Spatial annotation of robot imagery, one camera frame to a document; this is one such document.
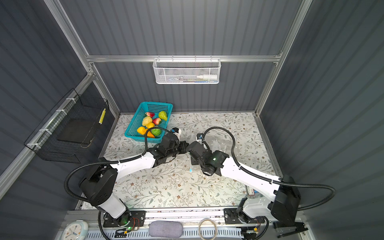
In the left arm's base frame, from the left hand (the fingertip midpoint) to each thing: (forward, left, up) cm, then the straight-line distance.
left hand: (190, 144), depth 87 cm
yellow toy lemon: (+24, +29, -9) cm, 39 cm away
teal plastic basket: (+27, +39, -8) cm, 48 cm away
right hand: (-9, -4, +3) cm, 10 cm away
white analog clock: (-37, +55, -12) cm, 68 cm away
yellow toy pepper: (+20, +34, -9) cm, 40 cm away
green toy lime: (+16, +23, -7) cm, 29 cm away
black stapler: (-43, -42, -11) cm, 61 cm away
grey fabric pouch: (-40, +12, -10) cm, 43 cm away
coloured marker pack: (-25, -32, -11) cm, 43 cm away
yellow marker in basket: (+12, +49, +13) cm, 52 cm away
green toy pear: (+32, +19, -8) cm, 38 cm away
